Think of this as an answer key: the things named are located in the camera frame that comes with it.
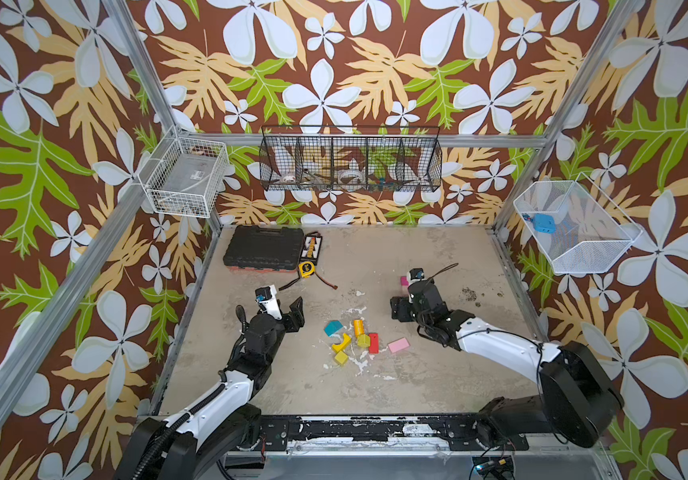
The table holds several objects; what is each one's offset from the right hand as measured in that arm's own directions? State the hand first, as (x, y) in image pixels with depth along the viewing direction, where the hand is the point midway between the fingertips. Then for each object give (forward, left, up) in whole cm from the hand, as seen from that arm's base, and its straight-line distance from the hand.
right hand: (397, 300), depth 89 cm
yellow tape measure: (+17, +29, -6) cm, 35 cm away
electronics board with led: (-40, -21, -14) cm, 48 cm away
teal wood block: (-5, +20, -7) cm, 22 cm away
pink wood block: (-11, 0, -9) cm, 14 cm away
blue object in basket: (+16, -43, +16) cm, 48 cm away
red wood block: (-10, +7, -9) cm, 15 cm away
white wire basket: (+27, +62, +26) cm, 72 cm away
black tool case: (+26, +45, -5) cm, 52 cm away
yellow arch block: (-9, +15, -7) cm, 19 cm away
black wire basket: (+42, +16, +22) cm, 50 cm away
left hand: (-1, +32, +5) cm, 32 cm away
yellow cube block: (-15, +17, -7) cm, 24 cm away
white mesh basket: (+8, -49, +21) cm, 54 cm away
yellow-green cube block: (-10, +11, -6) cm, 16 cm away
